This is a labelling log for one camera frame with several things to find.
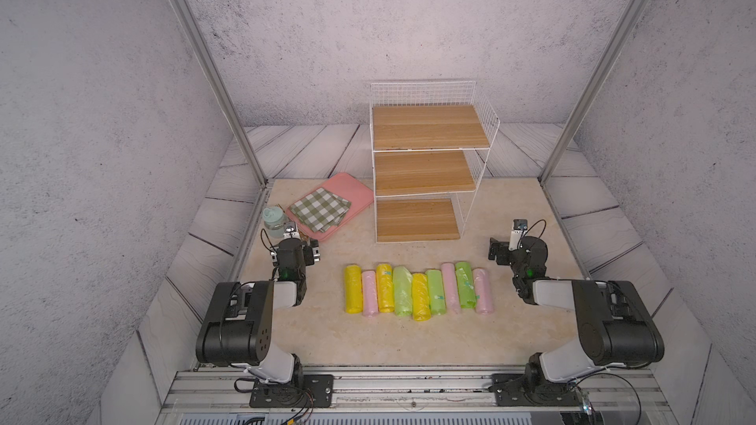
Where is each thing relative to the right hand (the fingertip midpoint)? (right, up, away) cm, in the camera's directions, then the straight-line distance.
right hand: (510, 237), depth 94 cm
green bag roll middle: (-25, -15, -6) cm, 29 cm away
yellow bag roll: (-49, -17, -7) cm, 52 cm away
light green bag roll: (-34, -14, -8) cm, 38 cm away
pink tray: (-54, +17, +27) cm, 63 cm away
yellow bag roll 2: (-39, -14, -7) cm, 42 cm away
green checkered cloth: (-64, +8, +17) cm, 66 cm away
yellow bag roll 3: (-29, -16, -9) cm, 35 cm away
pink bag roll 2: (-20, -14, -6) cm, 25 cm away
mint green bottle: (-76, +5, +5) cm, 77 cm away
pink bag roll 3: (-11, -14, -6) cm, 18 cm away
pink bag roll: (-44, -16, -7) cm, 47 cm away
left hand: (-66, -1, +1) cm, 66 cm away
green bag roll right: (-16, -13, -6) cm, 21 cm away
